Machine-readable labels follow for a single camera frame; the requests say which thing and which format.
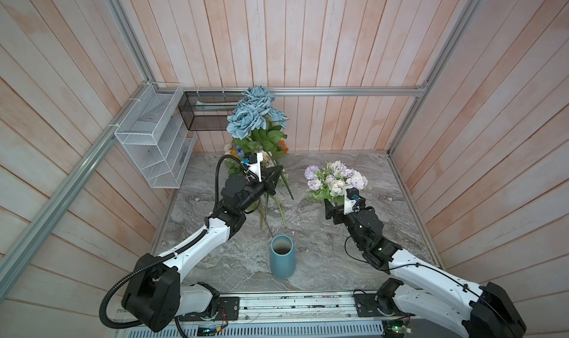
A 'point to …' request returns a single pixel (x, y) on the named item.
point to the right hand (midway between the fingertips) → (337, 194)
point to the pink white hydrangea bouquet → (329, 184)
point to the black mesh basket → (207, 110)
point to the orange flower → (286, 149)
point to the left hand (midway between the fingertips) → (283, 170)
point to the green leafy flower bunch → (261, 209)
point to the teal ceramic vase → (282, 256)
